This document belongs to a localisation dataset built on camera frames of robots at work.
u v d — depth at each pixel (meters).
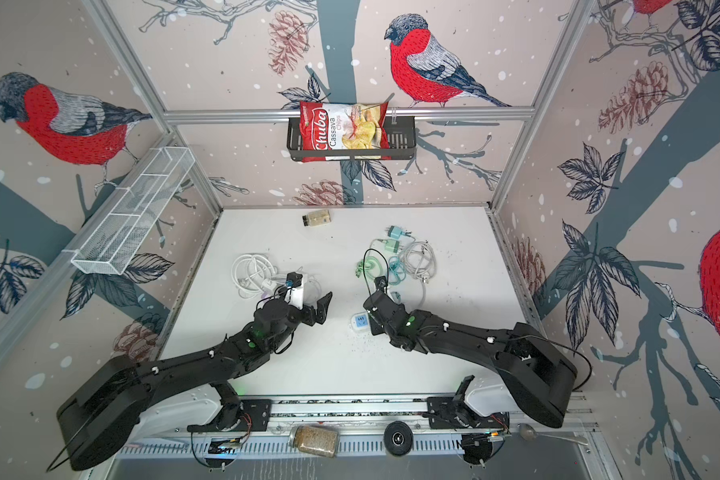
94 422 0.41
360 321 0.87
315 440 0.67
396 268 1.03
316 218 1.13
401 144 0.95
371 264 1.04
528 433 0.70
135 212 0.79
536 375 0.42
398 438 0.61
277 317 0.62
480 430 0.71
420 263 0.98
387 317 0.64
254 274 1.00
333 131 0.88
